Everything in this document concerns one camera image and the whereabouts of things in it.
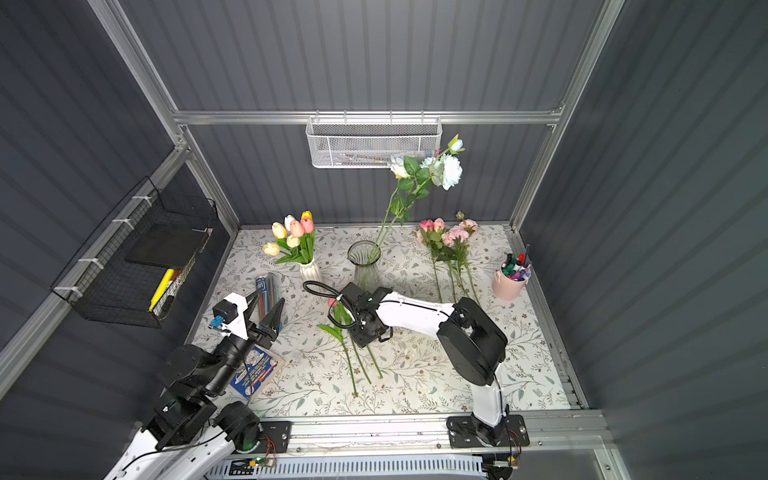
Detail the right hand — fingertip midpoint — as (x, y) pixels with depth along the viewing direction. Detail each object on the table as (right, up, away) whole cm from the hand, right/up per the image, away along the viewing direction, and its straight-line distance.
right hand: (365, 336), depth 87 cm
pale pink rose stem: (+26, +34, +22) cm, 48 cm away
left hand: (-18, +15, -25) cm, 34 cm away
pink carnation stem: (+31, +30, +22) cm, 48 cm away
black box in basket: (-48, +27, -13) cm, 56 cm away
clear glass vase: (0, +24, +2) cm, 24 cm away
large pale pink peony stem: (+24, +16, +15) cm, 32 cm away
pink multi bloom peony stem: (+38, +35, +28) cm, 59 cm away
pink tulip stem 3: (+2, -7, -1) cm, 7 cm away
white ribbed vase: (-17, +19, +2) cm, 26 cm away
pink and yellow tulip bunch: (-17, +29, -10) cm, 35 cm away
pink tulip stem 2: (-2, -7, -1) cm, 7 cm away
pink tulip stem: (-4, -8, -2) cm, 9 cm away
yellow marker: (-48, +18, -15) cm, 53 cm away
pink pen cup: (+45, +17, +4) cm, 48 cm away
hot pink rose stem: (+21, +35, +21) cm, 45 cm away
